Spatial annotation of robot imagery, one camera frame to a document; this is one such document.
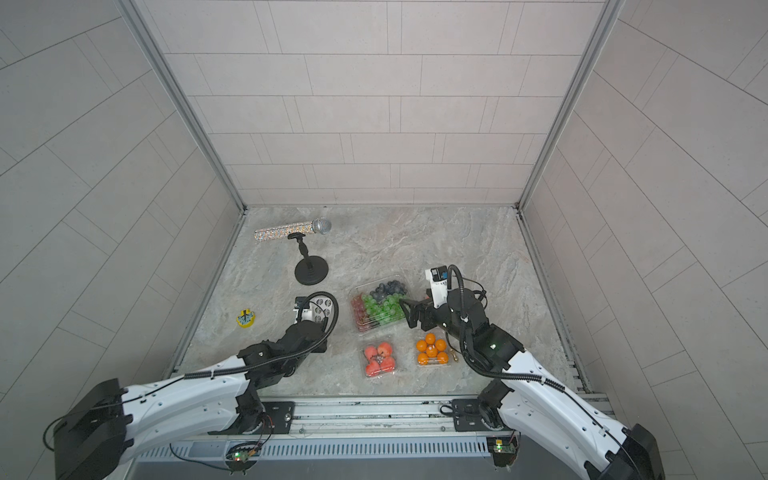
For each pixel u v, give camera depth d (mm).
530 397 482
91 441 396
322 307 843
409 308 653
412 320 655
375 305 845
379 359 771
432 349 793
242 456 635
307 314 722
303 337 599
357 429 709
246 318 866
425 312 639
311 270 963
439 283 642
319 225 804
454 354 804
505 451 679
